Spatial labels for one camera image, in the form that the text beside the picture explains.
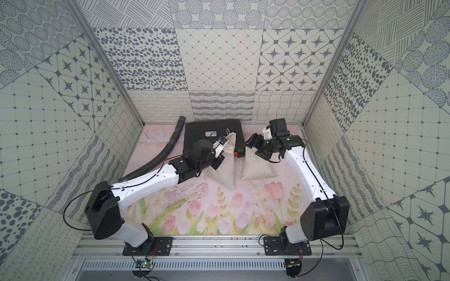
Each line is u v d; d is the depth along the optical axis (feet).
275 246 2.40
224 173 2.77
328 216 1.33
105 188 1.48
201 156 1.98
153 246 2.22
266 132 2.50
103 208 1.37
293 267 2.37
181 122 3.90
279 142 1.85
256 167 3.05
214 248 2.45
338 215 1.36
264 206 2.81
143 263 2.30
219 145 2.23
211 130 3.54
